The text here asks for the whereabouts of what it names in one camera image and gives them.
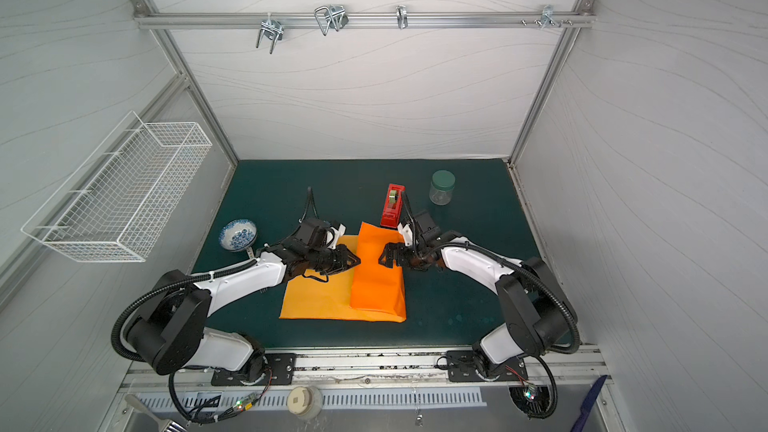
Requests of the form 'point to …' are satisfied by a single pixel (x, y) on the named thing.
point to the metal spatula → (164, 425)
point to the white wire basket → (109, 211)
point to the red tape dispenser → (391, 212)
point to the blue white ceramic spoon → (238, 235)
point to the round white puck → (304, 401)
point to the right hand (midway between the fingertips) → (395, 255)
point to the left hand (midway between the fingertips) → (364, 258)
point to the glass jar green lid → (441, 187)
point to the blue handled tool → (588, 401)
